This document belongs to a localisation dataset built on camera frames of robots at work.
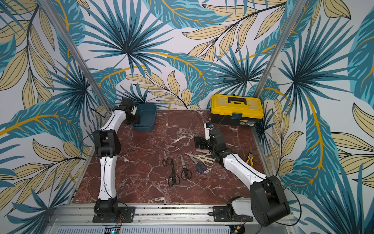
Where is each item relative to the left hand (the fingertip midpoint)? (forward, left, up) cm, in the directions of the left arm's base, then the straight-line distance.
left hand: (135, 122), depth 108 cm
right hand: (-19, -47, +12) cm, 52 cm away
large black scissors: (-40, -31, -3) cm, 51 cm away
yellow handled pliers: (-26, -79, -1) cm, 83 cm away
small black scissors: (-28, -26, -2) cm, 38 cm away
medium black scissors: (-36, -38, -3) cm, 53 cm away
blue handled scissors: (-33, -47, -3) cm, 57 cm away
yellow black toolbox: (+3, -72, +13) cm, 73 cm away
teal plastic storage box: (+12, -6, -2) cm, 14 cm away
